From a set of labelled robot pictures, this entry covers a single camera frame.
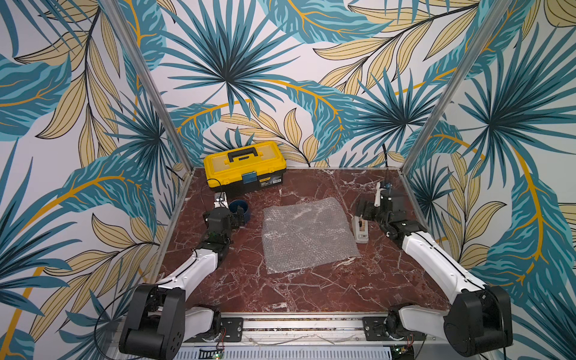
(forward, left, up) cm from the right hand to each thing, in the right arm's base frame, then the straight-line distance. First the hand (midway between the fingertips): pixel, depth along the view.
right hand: (369, 204), depth 85 cm
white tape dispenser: (-3, +1, -13) cm, 13 cm away
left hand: (+1, +55, -3) cm, 55 cm away
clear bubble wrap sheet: (-4, +24, -15) cm, 29 cm away
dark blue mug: (+7, +54, -9) cm, 56 cm away
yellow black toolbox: (+22, +49, 0) cm, 54 cm away
